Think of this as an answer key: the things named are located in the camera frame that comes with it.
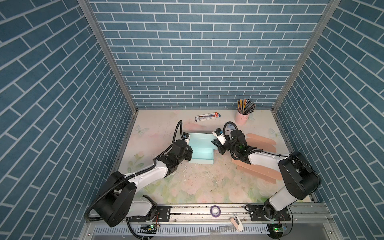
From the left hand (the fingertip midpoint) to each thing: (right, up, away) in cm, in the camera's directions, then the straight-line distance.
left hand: (191, 147), depth 88 cm
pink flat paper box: (+43, -15, -1) cm, 45 cm away
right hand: (+13, +4, +1) cm, 14 cm away
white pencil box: (+11, +19, +27) cm, 35 cm away
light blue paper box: (+7, -1, +2) cm, 8 cm away
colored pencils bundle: (+39, +26, +19) cm, 50 cm away
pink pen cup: (+35, +17, +19) cm, 44 cm away
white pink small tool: (+23, -33, -18) cm, 44 cm away
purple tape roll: (+11, -30, -13) cm, 35 cm away
